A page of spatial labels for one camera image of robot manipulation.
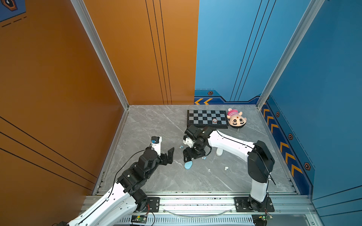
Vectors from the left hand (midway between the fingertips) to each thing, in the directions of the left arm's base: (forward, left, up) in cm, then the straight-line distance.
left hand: (166, 146), depth 75 cm
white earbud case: (+5, -32, -16) cm, 36 cm away
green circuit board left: (-30, +13, -21) cm, 39 cm away
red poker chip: (+30, -32, -15) cm, 47 cm away
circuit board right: (-29, -50, -18) cm, 61 cm away
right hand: (-3, -11, -10) cm, 16 cm away
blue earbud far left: (+9, -7, -18) cm, 21 cm away
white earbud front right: (-5, -35, -18) cm, 39 cm away
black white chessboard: (+32, -34, -15) cm, 49 cm away
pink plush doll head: (+27, -46, -10) cm, 55 cm away
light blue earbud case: (-4, -12, -17) cm, 21 cm away
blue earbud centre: (+2, -22, -18) cm, 28 cm away
